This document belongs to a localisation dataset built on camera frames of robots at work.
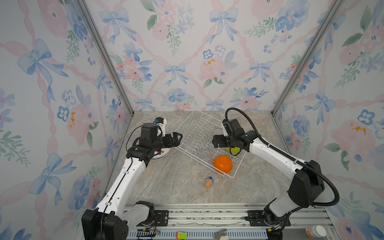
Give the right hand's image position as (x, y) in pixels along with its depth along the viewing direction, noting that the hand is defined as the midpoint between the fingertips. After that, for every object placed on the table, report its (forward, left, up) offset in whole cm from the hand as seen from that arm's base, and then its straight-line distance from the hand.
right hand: (219, 139), depth 85 cm
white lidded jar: (-42, -40, -9) cm, 58 cm away
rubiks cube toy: (-44, +19, -13) cm, 50 cm away
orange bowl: (-11, -2, -9) cm, 14 cm away
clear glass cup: (-7, +7, -7) cm, 11 cm away
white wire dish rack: (+9, +13, -12) cm, 20 cm away
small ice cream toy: (-20, +6, -13) cm, 25 cm away
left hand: (-4, +24, +9) cm, 26 cm away
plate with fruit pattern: (-2, +35, -12) cm, 37 cm away
